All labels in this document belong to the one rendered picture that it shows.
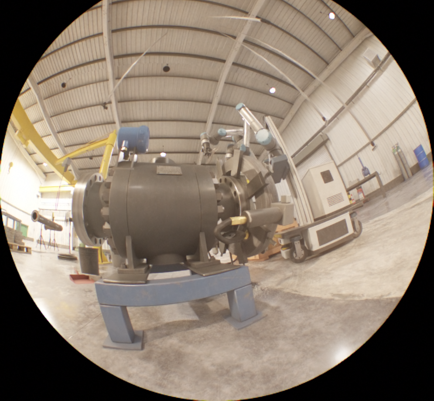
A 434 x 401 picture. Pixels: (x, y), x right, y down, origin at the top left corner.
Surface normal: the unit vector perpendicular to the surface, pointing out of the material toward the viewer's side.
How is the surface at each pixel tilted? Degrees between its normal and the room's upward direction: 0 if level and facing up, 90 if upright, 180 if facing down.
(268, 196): 97
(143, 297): 90
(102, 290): 90
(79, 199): 93
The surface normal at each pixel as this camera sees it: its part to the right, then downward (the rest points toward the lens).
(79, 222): 0.41, 0.14
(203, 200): 0.40, -0.29
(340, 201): -0.28, -0.34
